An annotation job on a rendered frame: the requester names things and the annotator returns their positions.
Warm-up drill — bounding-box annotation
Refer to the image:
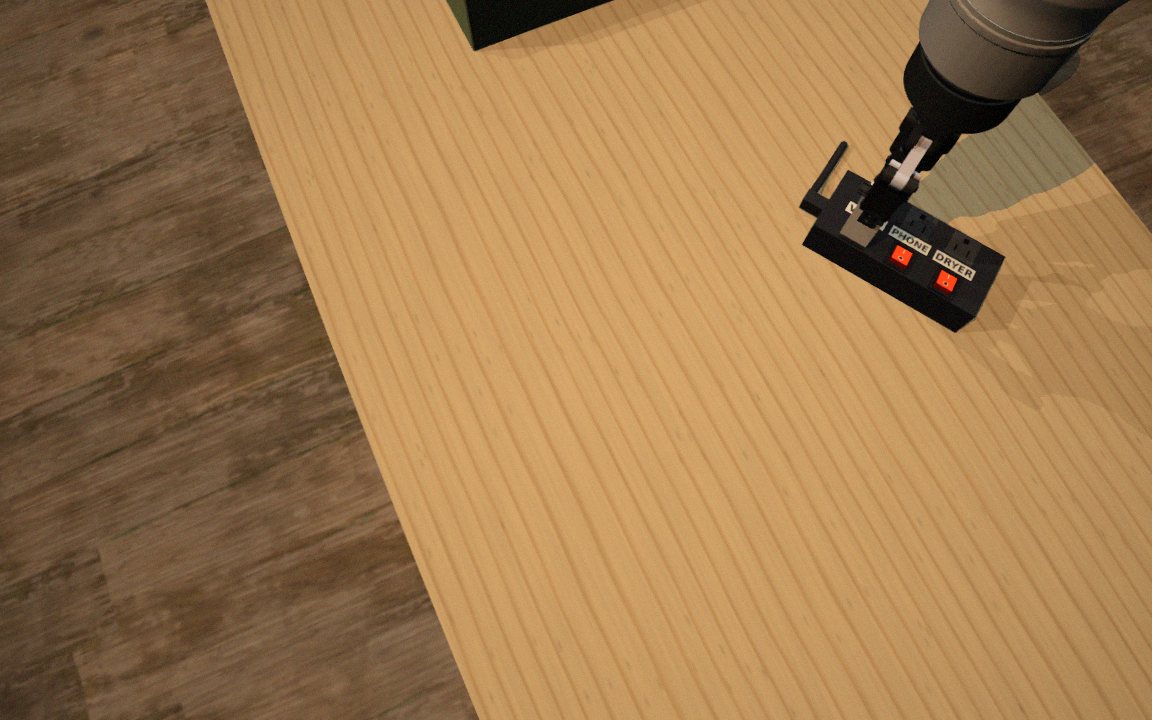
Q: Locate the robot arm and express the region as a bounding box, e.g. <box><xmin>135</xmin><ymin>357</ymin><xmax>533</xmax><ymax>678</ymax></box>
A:
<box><xmin>919</xmin><ymin>0</ymin><xmax>1130</xmax><ymax>101</ymax></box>

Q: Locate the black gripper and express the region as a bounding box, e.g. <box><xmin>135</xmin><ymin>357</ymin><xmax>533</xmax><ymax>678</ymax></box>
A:
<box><xmin>840</xmin><ymin>41</ymin><xmax>1021</xmax><ymax>247</ymax></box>

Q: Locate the black power strip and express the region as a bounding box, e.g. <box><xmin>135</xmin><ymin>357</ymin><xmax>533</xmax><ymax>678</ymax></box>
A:
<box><xmin>799</xmin><ymin>141</ymin><xmax>1005</xmax><ymax>333</ymax></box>

